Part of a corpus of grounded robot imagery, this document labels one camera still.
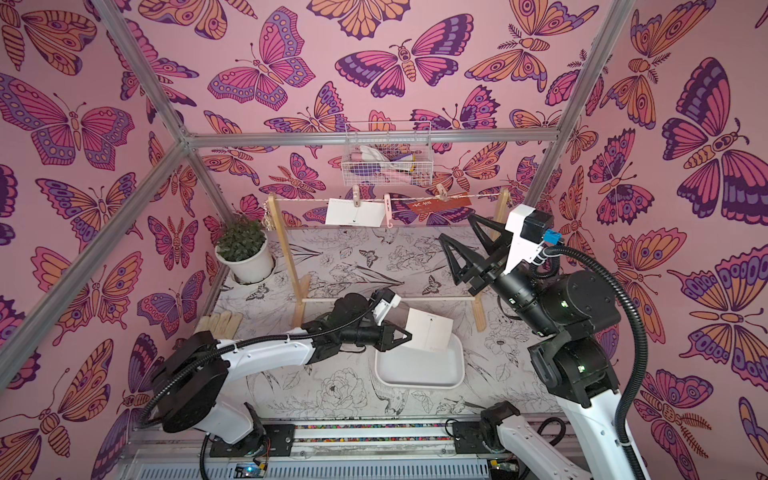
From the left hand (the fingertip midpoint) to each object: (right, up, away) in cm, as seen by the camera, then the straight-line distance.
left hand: (414, 339), depth 75 cm
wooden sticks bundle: (-59, -1, +19) cm, 62 cm away
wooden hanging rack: (-37, +10, +27) cm, 47 cm away
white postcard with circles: (+4, +1, +3) cm, 5 cm away
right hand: (+5, +26, -29) cm, 39 cm away
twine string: (-1, +43, +38) cm, 58 cm away
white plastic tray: (-2, -10, +8) cm, 13 cm away
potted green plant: (-53, +24, +20) cm, 61 cm away
